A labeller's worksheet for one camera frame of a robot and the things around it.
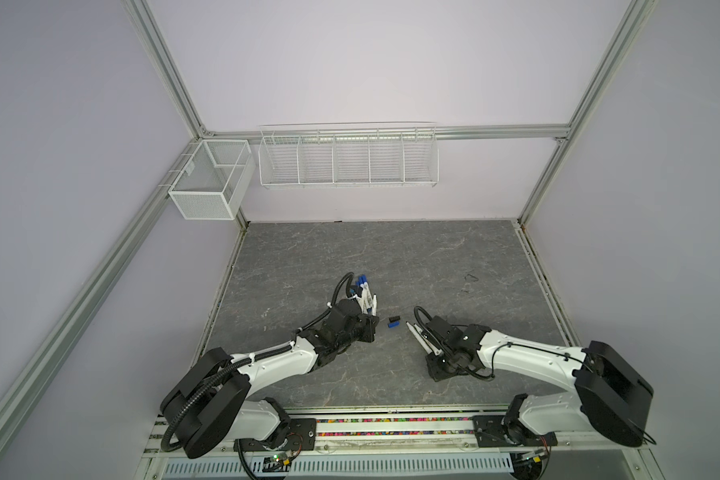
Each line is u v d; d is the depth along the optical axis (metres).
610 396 0.42
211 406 0.42
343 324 0.65
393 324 0.93
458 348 0.63
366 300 0.78
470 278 1.05
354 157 0.99
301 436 0.73
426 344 0.71
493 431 0.74
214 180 1.02
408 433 0.75
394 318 0.94
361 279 1.03
